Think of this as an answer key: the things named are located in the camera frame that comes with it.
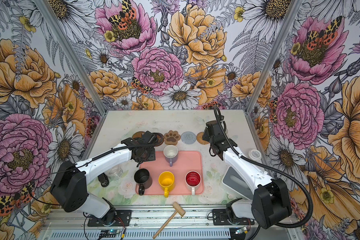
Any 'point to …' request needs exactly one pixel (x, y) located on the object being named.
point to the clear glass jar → (116, 173)
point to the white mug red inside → (193, 181)
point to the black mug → (142, 177)
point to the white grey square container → (233, 180)
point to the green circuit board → (109, 233)
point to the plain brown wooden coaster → (138, 134)
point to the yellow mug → (166, 179)
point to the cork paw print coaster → (171, 137)
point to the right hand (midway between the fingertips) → (209, 134)
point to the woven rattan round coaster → (200, 139)
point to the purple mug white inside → (170, 153)
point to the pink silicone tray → (186, 161)
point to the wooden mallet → (178, 209)
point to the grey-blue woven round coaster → (188, 138)
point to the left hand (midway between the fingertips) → (147, 160)
